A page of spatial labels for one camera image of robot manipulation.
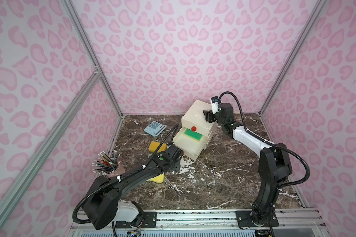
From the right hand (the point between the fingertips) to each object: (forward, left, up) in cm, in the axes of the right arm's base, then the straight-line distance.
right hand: (210, 108), depth 91 cm
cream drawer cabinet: (-5, +9, -2) cm, 11 cm away
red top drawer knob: (-12, +10, -5) cm, 17 cm away
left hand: (-29, +21, -15) cm, 38 cm away
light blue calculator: (0, +38, -21) cm, 43 cm away
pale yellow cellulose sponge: (-37, +30, -19) cm, 51 cm away
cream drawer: (-15, +12, -16) cm, 25 cm away
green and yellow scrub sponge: (-12, +10, -12) cm, 20 cm away
